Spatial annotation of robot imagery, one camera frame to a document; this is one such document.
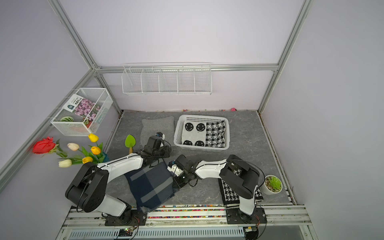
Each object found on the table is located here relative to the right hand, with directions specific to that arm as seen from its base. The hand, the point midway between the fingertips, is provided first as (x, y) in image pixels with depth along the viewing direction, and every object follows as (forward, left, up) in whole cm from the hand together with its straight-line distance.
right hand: (174, 185), depth 84 cm
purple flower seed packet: (+28, +46, +36) cm, 65 cm away
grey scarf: (+39, +20, +4) cm, 44 cm away
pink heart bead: (+61, -44, -2) cm, 75 cm away
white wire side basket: (+19, +49, +32) cm, 62 cm away
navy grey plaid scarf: (-1, +12, +1) cm, 12 cm away
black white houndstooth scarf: (-8, -30, +4) cm, 31 cm away
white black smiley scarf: (+32, -21, +4) cm, 39 cm away
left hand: (+19, +4, +6) cm, 20 cm away
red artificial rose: (+5, +46, +36) cm, 59 cm away
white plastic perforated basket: (+28, -1, +7) cm, 29 cm away
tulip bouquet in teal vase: (+6, +34, +24) cm, 42 cm away
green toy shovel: (+29, +33, -1) cm, 45 cm away
